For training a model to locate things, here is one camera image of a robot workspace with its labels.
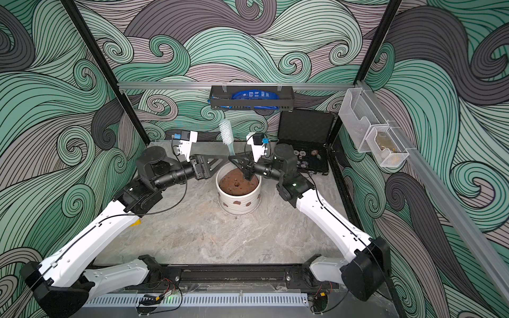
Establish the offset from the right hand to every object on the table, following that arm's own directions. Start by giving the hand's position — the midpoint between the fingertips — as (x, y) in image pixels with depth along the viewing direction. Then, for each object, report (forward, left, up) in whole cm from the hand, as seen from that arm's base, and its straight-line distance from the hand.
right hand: (233, 155), depth 65 cm
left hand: (-5, +2, +5) cm, 7 cm away
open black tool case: (+40, -39, -26) cm, 61 cm away
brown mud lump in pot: (+5, +2, -26) cm, 26 cm away
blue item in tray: (+40, -8, -2) cm, 41 cm away
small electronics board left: (-38, +32, -37) cm, 62 cm away
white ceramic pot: (-6, 0, -26) cm, 26 cm away
